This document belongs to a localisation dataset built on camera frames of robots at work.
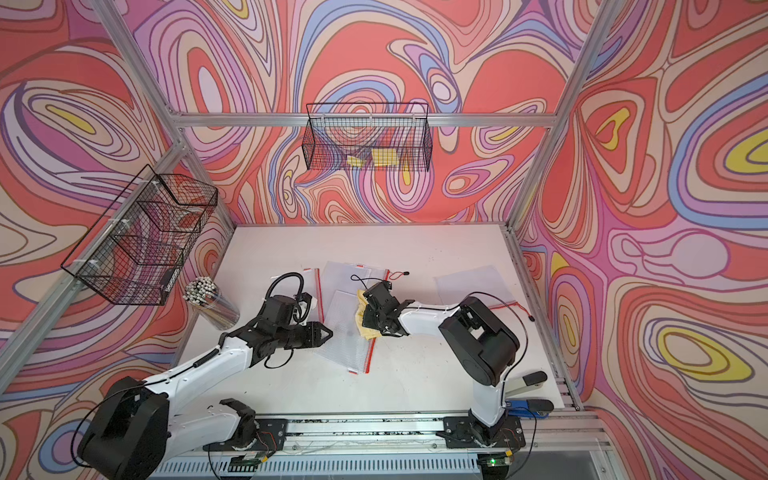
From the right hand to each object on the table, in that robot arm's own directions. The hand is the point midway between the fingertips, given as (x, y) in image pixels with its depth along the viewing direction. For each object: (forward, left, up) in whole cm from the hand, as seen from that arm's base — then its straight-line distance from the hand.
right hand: (370, 328), depth 94 cm
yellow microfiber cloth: (+2, +3, +6) cm, 7 cm away
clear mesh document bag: (+15, -39, 0) cm, 42 cm away
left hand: (-6, +10, +8) cm, 15 cm away
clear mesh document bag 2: (-8, +7, +3) cm, 11 cm away
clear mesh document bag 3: (+18, +10, +1) cm, 21 cm away
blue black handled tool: (-26, -40, +5) cm, 48 cm away
